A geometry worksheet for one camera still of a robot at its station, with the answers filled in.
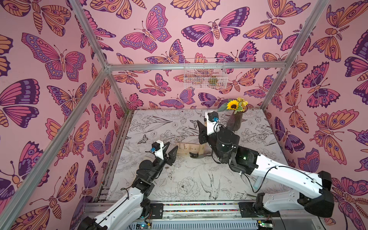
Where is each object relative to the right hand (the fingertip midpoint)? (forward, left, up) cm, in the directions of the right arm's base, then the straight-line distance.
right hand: (203, 118), depth 63 cm
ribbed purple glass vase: (+24, -26, -30) cm, 46 cm away
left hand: (-2, +14, -18) cm, 23 cm away
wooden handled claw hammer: (-5, +3, -26) cm, 26 cm away
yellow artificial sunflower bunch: (+24, -24, -14) cm, 36 cm away
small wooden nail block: (+5, +8, -35) cm, 36 cm away
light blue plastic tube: (-15, -33, -37) cm, 52 cm away
